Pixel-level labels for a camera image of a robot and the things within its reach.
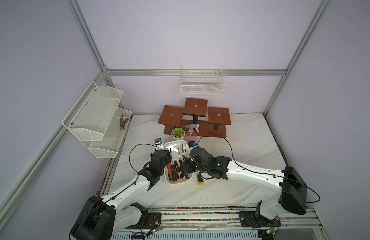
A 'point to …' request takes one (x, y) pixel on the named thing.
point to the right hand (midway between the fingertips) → (184, 164)
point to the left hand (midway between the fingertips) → (163, 150)
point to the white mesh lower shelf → (109, 147)
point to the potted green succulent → (178, 133)
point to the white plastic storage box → (175, 172)
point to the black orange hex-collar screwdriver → (177, 167)
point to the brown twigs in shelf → (122, 122)
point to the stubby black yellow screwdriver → (200, 182)
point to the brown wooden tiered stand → (212, 122)
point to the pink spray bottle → (190, 134)
